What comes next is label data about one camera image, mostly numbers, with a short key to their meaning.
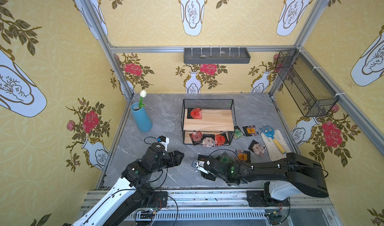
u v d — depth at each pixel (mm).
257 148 921
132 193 502
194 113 880
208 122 838
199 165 683
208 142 924
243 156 880
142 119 917
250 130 997
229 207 728
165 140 711
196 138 948
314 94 742
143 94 813
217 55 924
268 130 979
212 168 606
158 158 592
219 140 926
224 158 877
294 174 427
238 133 976
